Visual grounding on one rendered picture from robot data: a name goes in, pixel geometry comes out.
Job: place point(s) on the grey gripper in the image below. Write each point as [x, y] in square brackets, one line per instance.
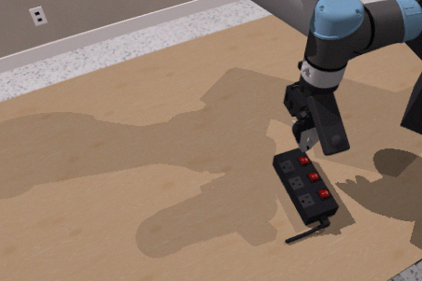
[296, 103]

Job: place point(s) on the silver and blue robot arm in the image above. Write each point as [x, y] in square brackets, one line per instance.
[334, 30]

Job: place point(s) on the black power strip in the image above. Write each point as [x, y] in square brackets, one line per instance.
[306, 189]

